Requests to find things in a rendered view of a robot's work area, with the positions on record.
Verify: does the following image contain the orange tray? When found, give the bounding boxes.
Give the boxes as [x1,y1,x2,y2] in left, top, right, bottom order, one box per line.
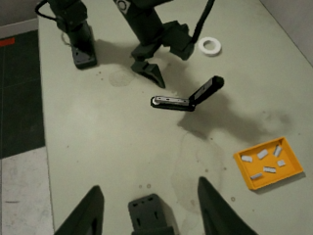
[233,136,303,190]

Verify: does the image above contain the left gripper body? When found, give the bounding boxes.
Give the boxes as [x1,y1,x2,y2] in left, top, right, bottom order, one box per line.
[127,8,193,71]

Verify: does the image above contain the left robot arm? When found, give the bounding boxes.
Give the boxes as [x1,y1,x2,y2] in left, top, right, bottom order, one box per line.
[47,0,195,67]

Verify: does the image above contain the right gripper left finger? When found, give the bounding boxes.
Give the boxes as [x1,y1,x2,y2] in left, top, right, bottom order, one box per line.
[53,185,105,235]

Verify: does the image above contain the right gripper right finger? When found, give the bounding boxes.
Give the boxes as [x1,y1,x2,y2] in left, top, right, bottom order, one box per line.
[198,176,259,235]

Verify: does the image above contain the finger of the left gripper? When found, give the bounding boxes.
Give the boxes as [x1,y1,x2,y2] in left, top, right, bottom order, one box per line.
[134,64,165,88]
[183,27,189,35]

